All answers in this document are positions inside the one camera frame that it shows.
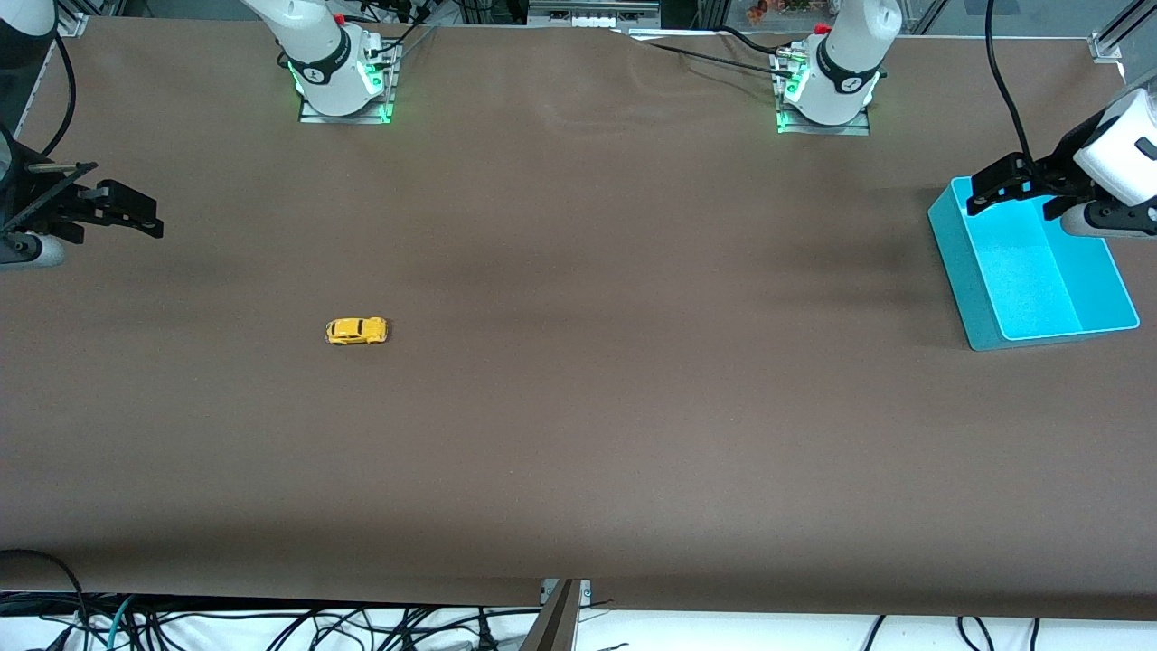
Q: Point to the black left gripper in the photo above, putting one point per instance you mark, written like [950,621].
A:
[1059,173]

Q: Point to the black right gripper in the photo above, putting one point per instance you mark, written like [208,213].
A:
[38,204]

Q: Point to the yellow beetle toy car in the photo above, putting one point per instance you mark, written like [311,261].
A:
[357,332]

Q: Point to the turquoise plastic bin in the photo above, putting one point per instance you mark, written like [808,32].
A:
[1039,289]

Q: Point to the small orange background object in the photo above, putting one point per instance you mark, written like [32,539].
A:
[757,11]

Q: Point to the white power strip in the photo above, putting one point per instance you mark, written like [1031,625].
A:
[592,20]

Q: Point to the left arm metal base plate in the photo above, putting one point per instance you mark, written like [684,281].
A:
[854,129]

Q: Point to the aluminium frame corner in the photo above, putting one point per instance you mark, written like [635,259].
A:
[1105,47]
[72,25]

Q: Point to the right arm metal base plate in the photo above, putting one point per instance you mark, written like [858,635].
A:
[312,115]

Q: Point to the silver table edge bracket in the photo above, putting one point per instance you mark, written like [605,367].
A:
[586,592]

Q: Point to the dark table support post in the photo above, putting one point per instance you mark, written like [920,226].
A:
[553,624]

